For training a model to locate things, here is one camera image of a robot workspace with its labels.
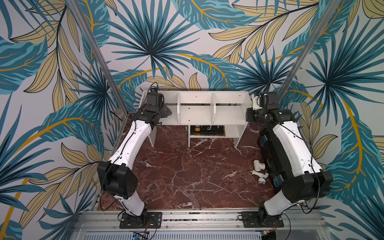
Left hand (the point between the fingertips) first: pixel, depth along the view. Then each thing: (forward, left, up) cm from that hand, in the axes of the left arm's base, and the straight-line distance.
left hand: (159, 109), depth 82 cm
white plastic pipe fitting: (-21, -58, -26) cm, 67 cm away
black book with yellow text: (-2, -28, -15) cm, 31 cm away
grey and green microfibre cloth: (-7, -5, +5) cm, 10 cm away
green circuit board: (-55, +7, -31) cm, 64 cm away
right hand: (-2, -48, +2) cm, 48 cm away
